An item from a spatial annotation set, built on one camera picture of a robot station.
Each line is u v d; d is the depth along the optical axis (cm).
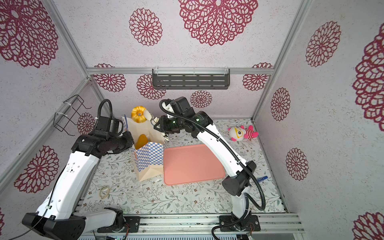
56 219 37
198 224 76
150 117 70
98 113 52
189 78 92
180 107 51
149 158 80
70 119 77
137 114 74
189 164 94
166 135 64
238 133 102
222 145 47
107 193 83
